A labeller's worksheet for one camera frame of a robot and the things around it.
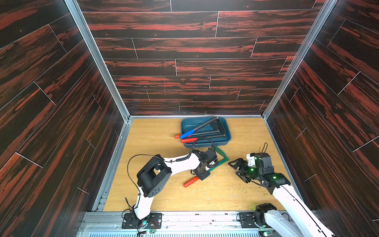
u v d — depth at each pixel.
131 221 0.71
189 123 1.16
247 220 0.73
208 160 0.71
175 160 0.54
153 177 0.49
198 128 1.02
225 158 0.96
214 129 1.09
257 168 0.65
